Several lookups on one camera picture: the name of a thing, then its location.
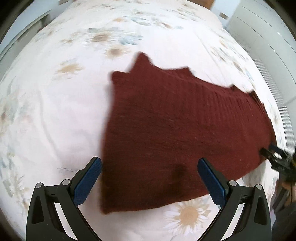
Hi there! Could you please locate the floral white bedspread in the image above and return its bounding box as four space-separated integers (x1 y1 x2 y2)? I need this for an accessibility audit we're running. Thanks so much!
0 0 287 241

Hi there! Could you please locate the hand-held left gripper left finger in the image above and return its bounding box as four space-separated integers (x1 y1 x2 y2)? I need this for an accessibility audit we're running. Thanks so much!
26 157 102 241

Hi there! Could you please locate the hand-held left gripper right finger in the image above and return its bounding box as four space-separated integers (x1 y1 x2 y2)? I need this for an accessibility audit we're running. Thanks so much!
197 158 272 241

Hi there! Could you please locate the wooden bed headboard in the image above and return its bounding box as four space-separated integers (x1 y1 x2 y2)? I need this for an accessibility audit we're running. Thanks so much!
194 0 214 10

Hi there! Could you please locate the dark red knitted sweater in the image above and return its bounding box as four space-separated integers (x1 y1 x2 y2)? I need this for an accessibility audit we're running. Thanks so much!
100 52 275 215

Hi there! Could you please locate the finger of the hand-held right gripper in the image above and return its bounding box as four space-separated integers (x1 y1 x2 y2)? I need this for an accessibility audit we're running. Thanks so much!
268 144 292 161
260 148 286 171

